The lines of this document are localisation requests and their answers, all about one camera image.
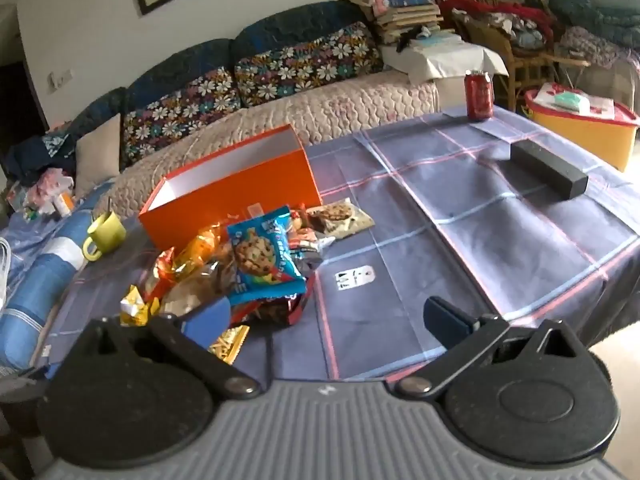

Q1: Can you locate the white red paper sheet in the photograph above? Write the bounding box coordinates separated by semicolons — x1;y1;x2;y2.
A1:
535;82;617;120

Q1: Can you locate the beige pillow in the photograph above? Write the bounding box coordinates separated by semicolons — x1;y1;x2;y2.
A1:
75;114;122;197

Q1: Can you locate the rattan chair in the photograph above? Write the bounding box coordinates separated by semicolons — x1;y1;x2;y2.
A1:
452;10;591;111

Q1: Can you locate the floral cushion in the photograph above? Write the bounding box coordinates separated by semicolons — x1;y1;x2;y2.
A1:
235;22;383;107
122;67;241;162

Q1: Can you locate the red blanket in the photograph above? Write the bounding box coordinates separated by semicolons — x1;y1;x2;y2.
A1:
445;0;556;31

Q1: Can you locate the teal packet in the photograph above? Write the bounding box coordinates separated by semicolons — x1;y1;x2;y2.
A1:
552;91;593;114

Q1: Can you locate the dark blue garment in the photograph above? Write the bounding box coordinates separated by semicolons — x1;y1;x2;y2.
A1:
0;130;76;181

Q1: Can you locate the yellow storage bin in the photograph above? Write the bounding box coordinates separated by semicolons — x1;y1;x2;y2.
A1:
524;82;640;172

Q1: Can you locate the pink clutter pile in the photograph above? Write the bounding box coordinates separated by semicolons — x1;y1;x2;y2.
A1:
22;167;76;218

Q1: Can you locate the yellow-green mug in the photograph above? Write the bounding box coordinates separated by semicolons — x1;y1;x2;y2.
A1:
82;210;127;262

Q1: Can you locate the light blue cloth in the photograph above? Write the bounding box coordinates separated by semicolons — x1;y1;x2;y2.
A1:
0;180;116;261

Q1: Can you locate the quilted beige sofa cover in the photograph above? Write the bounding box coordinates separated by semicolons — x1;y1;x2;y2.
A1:
102;77;441;221

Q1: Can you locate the orange cardboard box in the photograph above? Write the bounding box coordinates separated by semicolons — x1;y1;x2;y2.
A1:
137;124;323;250

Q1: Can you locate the black rectangular box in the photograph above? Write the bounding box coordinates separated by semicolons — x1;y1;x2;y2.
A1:
507;139;590;200

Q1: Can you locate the small gold wrapper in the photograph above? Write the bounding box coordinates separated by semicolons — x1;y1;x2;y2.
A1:
120;285;161;328

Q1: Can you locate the red soda can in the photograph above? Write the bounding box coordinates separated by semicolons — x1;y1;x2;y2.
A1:
464;69;496;121

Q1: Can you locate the cream cookie packet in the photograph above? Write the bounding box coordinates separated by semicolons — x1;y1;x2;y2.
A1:
305;199;376;237

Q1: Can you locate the dark blue sofa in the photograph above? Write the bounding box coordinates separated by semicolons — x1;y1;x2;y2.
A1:
70;0;443;221

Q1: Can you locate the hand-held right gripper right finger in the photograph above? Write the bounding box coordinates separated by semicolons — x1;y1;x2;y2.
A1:
396;296;586;401

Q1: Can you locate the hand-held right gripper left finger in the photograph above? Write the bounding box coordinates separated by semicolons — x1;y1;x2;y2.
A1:
82;297;262;402

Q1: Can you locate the white cloth bundle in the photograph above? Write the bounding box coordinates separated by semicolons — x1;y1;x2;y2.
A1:
0;237;13;306

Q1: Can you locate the blue cookie packet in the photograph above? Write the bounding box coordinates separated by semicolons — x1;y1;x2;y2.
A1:
227;206;307;297

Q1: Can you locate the stack of books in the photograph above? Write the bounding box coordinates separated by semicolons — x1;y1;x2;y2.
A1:
350;0;443;45

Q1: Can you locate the stack of folded blankets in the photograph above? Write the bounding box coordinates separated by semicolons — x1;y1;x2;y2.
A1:
547;0;640;68

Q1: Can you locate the white wall switch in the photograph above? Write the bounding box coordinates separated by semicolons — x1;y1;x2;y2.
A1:
47;70;73;94

